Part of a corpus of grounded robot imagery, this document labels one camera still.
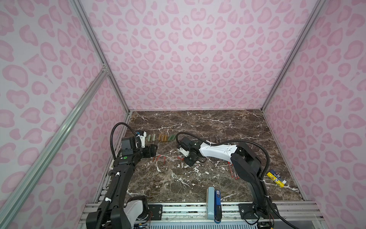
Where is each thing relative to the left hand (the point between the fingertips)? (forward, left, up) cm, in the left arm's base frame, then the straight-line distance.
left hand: (151, 145), depth 84 cm
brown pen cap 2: (+14, -3, -14) cm, 20 cm away
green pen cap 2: (+15, +3, -13) cm, 20 cm away
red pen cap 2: (-2, -6, -14) cm, 15 cm away
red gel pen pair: (-2, -17, -13) cm, 21 cm away
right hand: (-3, -23, -14) cm, 27 cm away
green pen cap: (+15, +6, -13) cm, 21 cm away
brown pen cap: (+14, -1, -14) cm, 20 cm away
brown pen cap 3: (+14, -5, -14) cm, 20 cm away
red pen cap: (+1, -3, -14) cm, 15 cm away
